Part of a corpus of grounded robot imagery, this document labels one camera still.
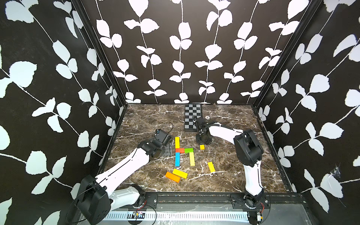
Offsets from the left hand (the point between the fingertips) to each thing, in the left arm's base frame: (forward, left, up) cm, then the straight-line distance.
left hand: (166, 147), depth 82 cm
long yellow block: (+5, -23, -11) cm, 26 cm away
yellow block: (-12, -8, -12) cm, 19 cm away
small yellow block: (-5, -16, -11) cm, 20 cm away
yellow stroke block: (+9, -6, -11) cm, 15 cm away
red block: (+3, -9, -11) cm, 15 cm away
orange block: (-14, -3, -12) cm, 18 cm away
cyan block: (-3, -6, -11) cm, 13 cm away
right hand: (+10, -22, -11) cm, 26 cm away
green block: (+3, -13, -12) cm, 18 cm away
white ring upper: (+31, -31, -11) cm, 45 cm away
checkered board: (+35, -19, -8) cm, 40 cm away
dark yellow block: (-9, -27, -11) cm, 31 cm away
